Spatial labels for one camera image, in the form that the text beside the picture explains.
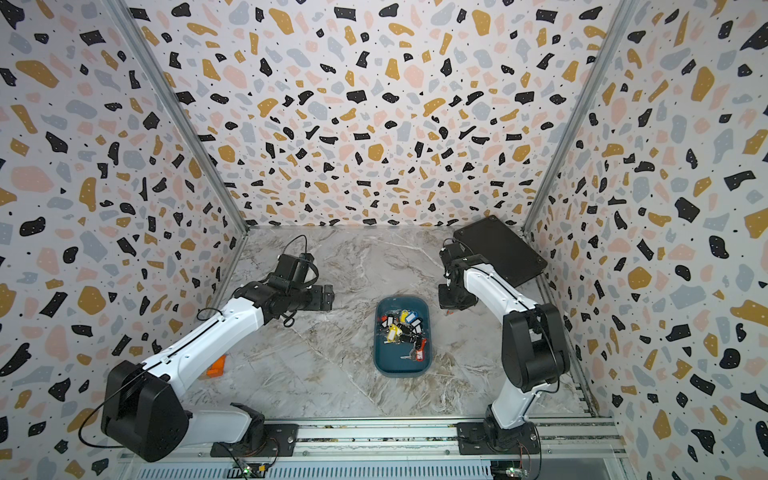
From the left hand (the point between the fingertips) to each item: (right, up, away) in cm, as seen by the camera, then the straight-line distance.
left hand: (322, 294), depth 84 cm
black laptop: (+61, +12, +26) cm, 67 cm away
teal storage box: (+18, -19, +3) cm, 27 cm away
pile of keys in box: (+23, -11, +10) cm, 28 cm away
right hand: (+38, -4, +7) cm, 39 cm away
